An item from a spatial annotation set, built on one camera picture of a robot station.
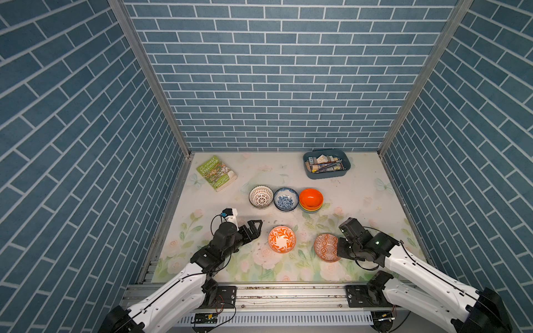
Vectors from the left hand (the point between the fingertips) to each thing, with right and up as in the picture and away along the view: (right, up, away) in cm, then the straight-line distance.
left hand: (261, 227), depth 81 cm
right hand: (+31, -10, +1) cm, 32 cm away
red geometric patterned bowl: (+26, -9, +4) cm, 28 cm away
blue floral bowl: (+11, +9, +16) cm, 21 cm away
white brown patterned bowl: (-1, +10, +18) cm, 20 cm away
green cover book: (-26, +21, +27) cm, 43 cm away
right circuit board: (+43, -29, -10) cm, 53 cm away
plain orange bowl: (+23, +9, +16) cm, 29 cm away
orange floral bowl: (+8, -7, +6) cm, 12 cm away
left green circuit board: (-18, -29, -9) cm, 36 cm away
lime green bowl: (+22, +4, +13) cm, 26 cm away
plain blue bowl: (+22, +3, +13) cm, 26 cm away
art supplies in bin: (+32, +26, +31) cm, 51 cm away
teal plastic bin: (+42, +32, +35) cm, 64 cm away
